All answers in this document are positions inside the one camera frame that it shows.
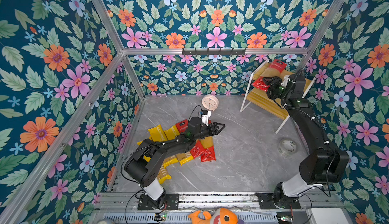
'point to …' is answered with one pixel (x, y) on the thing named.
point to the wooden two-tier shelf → (258, 95)
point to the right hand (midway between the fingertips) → (264, 79)
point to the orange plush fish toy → (222, 216)
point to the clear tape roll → (287, 146)
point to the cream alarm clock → (210, 102)
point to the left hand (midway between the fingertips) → (225, 124)
